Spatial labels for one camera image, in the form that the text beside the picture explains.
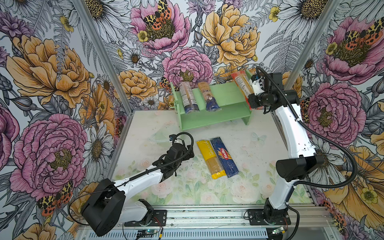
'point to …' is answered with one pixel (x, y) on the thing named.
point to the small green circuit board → (148, 233)
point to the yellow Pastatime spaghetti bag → (208, 152)
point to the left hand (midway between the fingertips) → (185, 152)
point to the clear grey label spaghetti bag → (189, 100)
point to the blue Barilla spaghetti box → (224, 157)
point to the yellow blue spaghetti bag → (211, 103)
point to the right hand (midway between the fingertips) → (253, 102)
